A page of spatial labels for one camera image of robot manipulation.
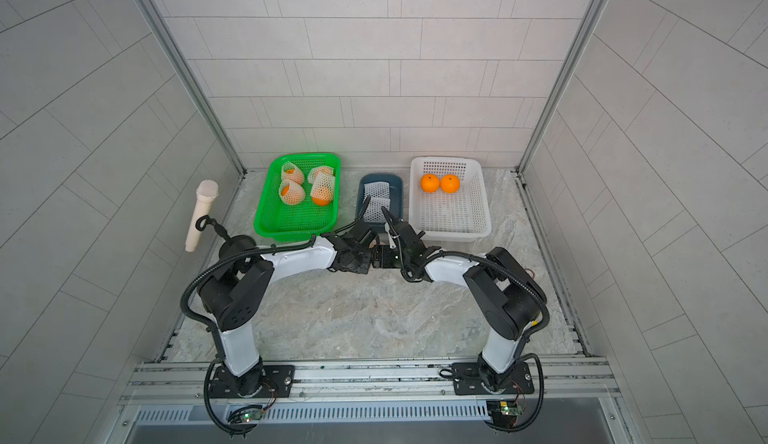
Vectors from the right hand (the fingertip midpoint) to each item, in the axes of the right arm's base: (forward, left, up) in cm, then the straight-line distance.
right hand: (377, 256), depth 91 cm
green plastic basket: (+16, +32, 0) cm, 36 cm away
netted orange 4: (+27, -27, +2) cm, 38 cm away
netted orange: (+33, +30, +7) cm, 45 cm away
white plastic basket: (+23, -26, -2) cm, 35 cm away
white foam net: (+25, -1, +3) cm, 25 cm away
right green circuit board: (-40, -30, -4) cm, 50 cm away
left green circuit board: (-38, +29, 0) cm, 48 cm away
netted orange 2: (+27, +18, +8) cm, 33 cm away
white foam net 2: (+5, -1, +16) cm, 17 cm away
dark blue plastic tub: (+23, -7, 0) cm, 24 cm away
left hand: (0, +3, -4) cm, 5 cm away
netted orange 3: (+22, +28, +8) cm, 37 cm away
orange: (+28, -19, +2) cm, 34 cm away
